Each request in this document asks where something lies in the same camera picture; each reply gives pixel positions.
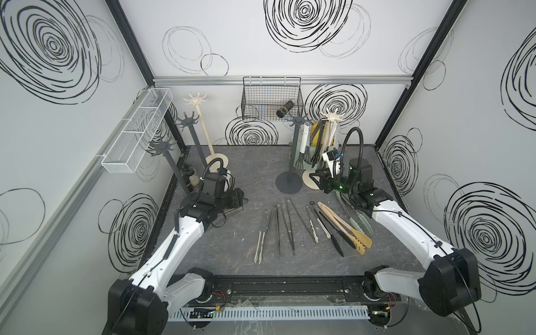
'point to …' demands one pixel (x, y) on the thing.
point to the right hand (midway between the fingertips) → (314, 173)
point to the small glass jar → (190, 176)
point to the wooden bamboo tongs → (361, 242)
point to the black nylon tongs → (333, 230)
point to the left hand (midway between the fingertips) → (238, 193)
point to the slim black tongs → (289, 204)
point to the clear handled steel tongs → (305, 152)
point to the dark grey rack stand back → (289, 182)
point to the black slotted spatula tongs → (316, 146)
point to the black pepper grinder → (281, 112)
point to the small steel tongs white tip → (310, 209)
